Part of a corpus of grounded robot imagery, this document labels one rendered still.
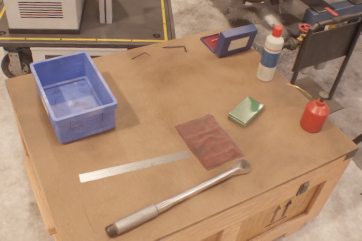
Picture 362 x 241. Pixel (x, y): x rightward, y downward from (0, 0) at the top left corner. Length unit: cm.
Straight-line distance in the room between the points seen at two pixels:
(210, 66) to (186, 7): 140
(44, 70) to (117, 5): 93
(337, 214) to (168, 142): 89
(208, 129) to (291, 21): 184
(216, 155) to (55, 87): 62
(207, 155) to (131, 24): 104
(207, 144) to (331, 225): 76
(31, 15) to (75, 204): 111
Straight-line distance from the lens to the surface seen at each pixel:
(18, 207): 176
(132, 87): 148
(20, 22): 206
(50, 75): 146
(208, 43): 173
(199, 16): 287
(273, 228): 160
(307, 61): 202
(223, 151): 126
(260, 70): 157
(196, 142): 128
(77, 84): 149
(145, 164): 122
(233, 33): 162
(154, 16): 218
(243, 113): 139
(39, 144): 131
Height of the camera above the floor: 142
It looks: 43 degrees down
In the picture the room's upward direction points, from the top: 6 degrees clockwise
